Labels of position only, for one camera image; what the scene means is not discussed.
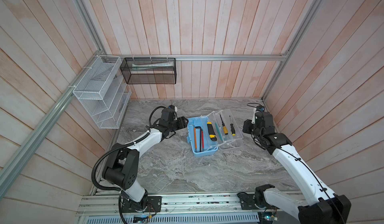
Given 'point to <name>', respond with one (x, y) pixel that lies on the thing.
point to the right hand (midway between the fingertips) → (246, 121)
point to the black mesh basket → (149, 70)
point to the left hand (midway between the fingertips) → (185, 124)
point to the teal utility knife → (219, 132)
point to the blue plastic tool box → (208, 134)
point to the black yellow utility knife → (212, 135)
